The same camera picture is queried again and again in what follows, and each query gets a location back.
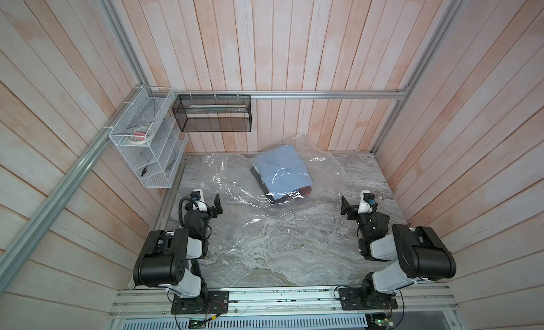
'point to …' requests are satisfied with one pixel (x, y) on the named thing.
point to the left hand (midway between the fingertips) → (209, 196)
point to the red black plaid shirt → (302, 192)
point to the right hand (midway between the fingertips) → (353, 194)
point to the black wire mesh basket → (214, 112)
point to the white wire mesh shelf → (156, 163)
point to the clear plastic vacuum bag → (280, 221)
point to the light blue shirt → (282, 171)
